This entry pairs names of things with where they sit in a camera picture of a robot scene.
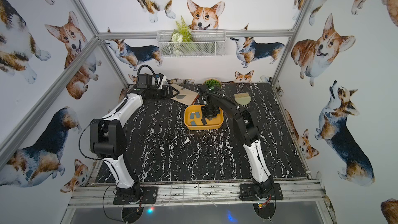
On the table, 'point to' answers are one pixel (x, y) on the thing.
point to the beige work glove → (185, 96)
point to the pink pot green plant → (212, 83)
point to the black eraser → (203, 121)
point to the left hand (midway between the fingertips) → (176, 90)
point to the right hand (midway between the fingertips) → (207, 116)
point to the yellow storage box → (194, 120)
